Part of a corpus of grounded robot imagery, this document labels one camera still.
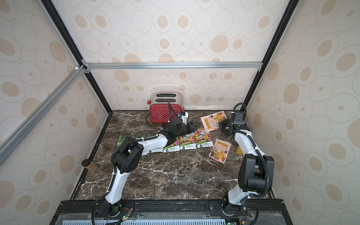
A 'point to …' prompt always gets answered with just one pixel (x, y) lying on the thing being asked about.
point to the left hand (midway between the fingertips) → (204, 124)
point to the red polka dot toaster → (164, 106)
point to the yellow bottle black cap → (239, 151)
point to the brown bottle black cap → (87, 162)
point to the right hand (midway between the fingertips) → (225, 124)
